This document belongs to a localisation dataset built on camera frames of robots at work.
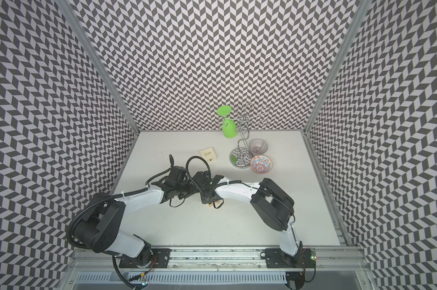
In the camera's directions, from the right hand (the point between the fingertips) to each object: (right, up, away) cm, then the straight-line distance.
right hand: (210, 199), depth 89 cm
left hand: (-6, +4, +2) cm, 8 cm away
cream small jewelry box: (-3, +22, +16) cm, 27 cm away
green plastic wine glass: (+9, +38, +7) cm, 39 cm away
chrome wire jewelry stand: (+17, +20, +15) cm, 30 cm away
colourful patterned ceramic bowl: (+27, +16, +13) cm, 34 cm away
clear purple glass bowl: (+27, +26, +20) cm, 42 cm away
